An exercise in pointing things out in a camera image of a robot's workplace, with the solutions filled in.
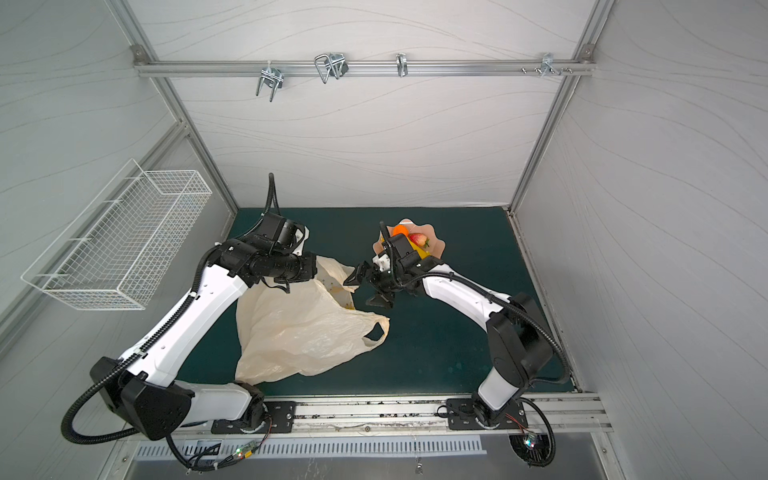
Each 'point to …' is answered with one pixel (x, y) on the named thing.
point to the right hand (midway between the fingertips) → (358, 284)
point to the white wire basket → (117, 252)
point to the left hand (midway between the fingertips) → (323, 265)
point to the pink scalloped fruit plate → (435, 247)
